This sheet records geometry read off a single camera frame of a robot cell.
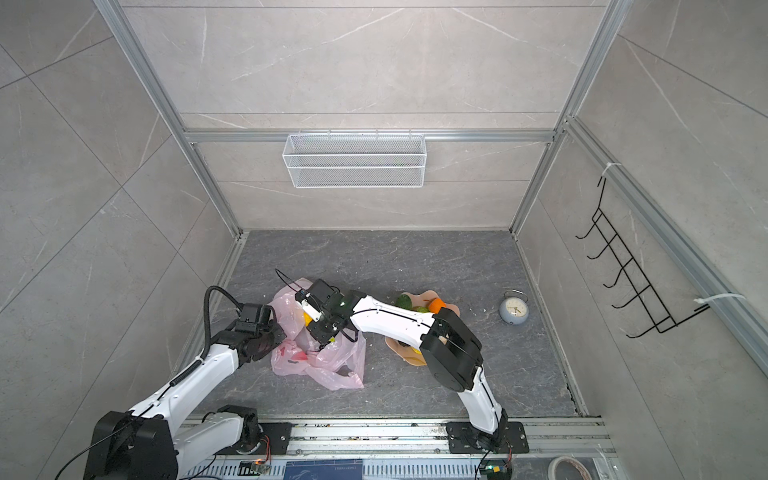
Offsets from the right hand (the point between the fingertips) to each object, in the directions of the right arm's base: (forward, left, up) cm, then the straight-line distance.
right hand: (318, 326), depth 85 cm
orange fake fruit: (+8, -35, -3) cm, 36 cm away
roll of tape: (-33, -64, -7) cm, 73 cm away
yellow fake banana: (+1, +2, +4) cm, 5 cm away
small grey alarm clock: (+7, -61, -5) cm, 61 cm away
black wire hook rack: (-9, -76, +24) cm, 80 cm away
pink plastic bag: (-10, -8, -2) cm, 13 cm away
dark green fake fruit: (+8, -25, 0) cm, 27 cm away
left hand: (+1, +13, -3) cm, 13 cm away
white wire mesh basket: (+51, -10, +22) cm, 57 cm away
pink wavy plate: (-7, -27, -6) cm, 29 cm away
